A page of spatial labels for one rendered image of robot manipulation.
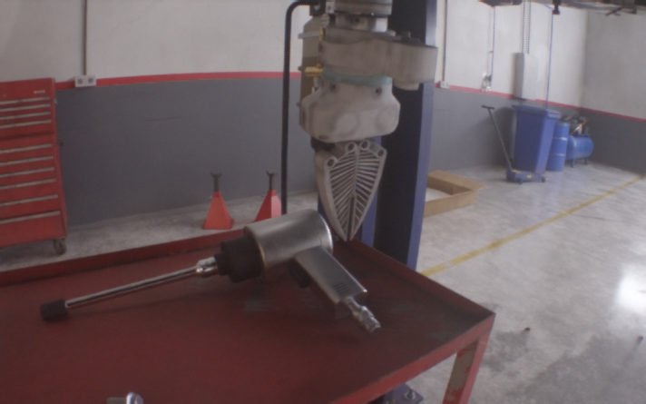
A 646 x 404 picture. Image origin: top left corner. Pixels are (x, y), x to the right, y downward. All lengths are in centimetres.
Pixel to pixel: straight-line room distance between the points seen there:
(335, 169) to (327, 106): 8
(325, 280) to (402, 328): 12
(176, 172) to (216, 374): 311
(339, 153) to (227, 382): 27
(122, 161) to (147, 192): 36
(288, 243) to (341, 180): 17
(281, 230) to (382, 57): 32
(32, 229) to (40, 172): 39
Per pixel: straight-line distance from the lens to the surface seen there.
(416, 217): 119
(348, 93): 39
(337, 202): 45
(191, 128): 348
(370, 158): 45
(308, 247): 59
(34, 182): 286
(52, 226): 292
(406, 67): 33
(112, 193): 345
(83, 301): 59
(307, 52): 128
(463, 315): 59
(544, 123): 636
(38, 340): 57
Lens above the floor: 115
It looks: 18 degrees down
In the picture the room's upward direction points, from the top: 3 degrees clockwise
